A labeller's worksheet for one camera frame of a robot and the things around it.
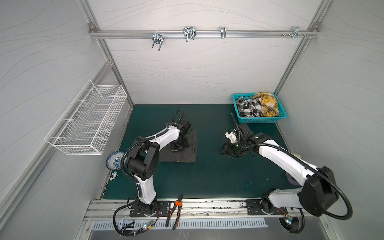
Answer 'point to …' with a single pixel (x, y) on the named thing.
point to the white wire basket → (86, 127)
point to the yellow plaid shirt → (270, 107)
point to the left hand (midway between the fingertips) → (184, 147)
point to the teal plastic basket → (267, 119)
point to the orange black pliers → (178, 202)
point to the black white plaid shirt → (249, 108)
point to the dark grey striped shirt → (187, 155)
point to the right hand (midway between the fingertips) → (223, 149)
